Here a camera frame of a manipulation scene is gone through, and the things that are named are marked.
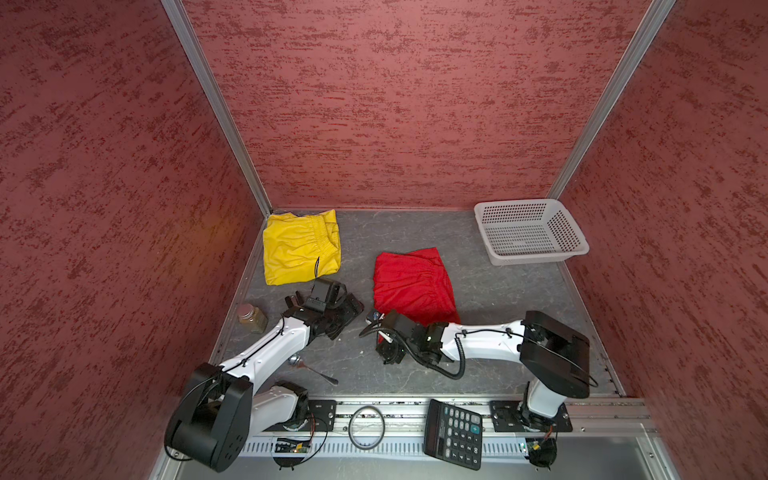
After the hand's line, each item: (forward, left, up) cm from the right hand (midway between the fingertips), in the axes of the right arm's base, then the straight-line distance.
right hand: (386, 343), depth 84 cm
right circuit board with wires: (-27, -38, -4) cm, 46 cm away
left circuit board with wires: (-23, +23, -3) cm, 33 cm away
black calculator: (-23, -16, 0) cm, 28 cm away
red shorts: (+17, -10, +3) cm, 20 cm away
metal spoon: (-5, +24, 0) cm, 25 cm away
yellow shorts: (+35, +31, +2) cm, 46 cm away
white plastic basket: (+38, -53, +4) cm, 65 cm away
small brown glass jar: (+5, +37, +8) cm, 39 cm away
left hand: (+7, +9, +3) cm, 11 cm away
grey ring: (-19, +9, -1) cm, 21 cm away
